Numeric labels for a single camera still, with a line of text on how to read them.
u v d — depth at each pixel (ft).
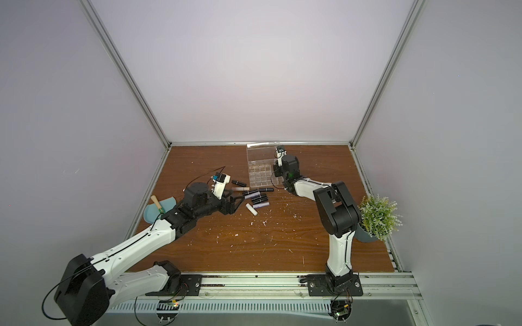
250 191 3.20
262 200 3.11
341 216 1.67
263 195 3.18
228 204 2.28
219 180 2.24
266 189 3.20
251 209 3.02
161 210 3.03
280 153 2.79
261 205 3.07
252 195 3.18
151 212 3.05
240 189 3.27
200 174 3.48
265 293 2.38
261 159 3.47
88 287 1.28
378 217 2.38
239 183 3.27
